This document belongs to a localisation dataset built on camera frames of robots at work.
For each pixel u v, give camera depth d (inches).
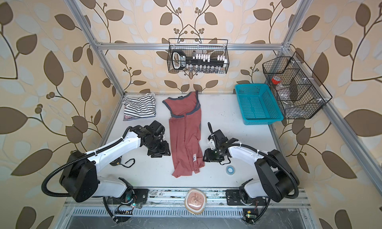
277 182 16.7
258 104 45.4
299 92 29.0
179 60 32.7
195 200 27.9
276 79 31.8
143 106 41.5
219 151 25.7
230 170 32.7
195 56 32.0
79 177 16.4
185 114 42.4
